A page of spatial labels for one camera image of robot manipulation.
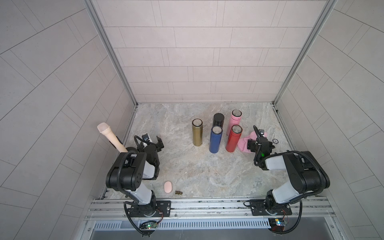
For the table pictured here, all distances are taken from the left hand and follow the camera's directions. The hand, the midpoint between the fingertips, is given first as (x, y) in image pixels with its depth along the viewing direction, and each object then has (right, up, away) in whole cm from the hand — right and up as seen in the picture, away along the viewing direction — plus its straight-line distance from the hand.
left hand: (152, 136), depth 91 cm
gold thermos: (+28, +6, -11) cm, 31 cm away
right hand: (+67, -2, +5) cm, 67 cm away
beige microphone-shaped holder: (-14, +7, -25) cm, 29 cm away
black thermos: (+40, +10, -8) cm, 42 cm away
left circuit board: (+8, -35, -26) cm, 45 cm away
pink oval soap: (+13, -24, -15) cm, 31 cm away
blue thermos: (+38, +3, -16) cm, 41 cm away
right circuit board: (+65, -37, -23) cm, 79 cm away
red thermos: (+48, +2, -12) cm, 50 cm away
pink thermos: (+50, +11, -7) cm, 51 cm away
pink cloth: (+57, -5, +4) cm, 58 cm away
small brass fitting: (+19, -26, -16) cm, 36 cm away
